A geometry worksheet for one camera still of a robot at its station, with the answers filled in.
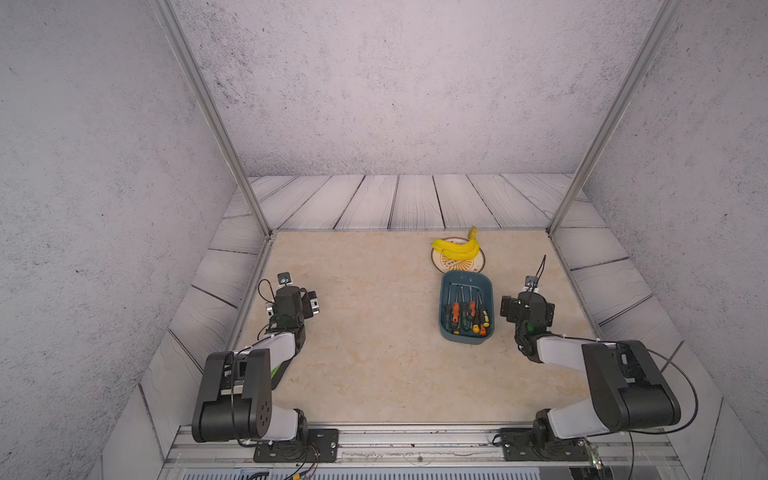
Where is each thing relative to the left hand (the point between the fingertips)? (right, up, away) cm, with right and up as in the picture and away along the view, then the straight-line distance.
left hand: (297, 295), depth 93 cm
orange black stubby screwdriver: (+56, -10, -2) cm, 57 cm away
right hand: (+71, -1, -1) cm, 71 cm away
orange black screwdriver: (+49, -5, +2) cm, 50 cm away
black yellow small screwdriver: (+57, -8, -3) cm, 58 cm away
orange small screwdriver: (+55, -4, +3) cm, 55 cm away
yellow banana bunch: (+54, +14, +17) cm, 58 cm away
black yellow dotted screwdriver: (+54, -8, -2) cm, 55 cm away
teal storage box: (+59, +3, +11) cm, 60 cm away
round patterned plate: (+49, +9, +18) cm, 52 cm away
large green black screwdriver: (+47, -6, +2) cm, 47 cm away
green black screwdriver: (+52, -7, 0) cm, 52 cm away
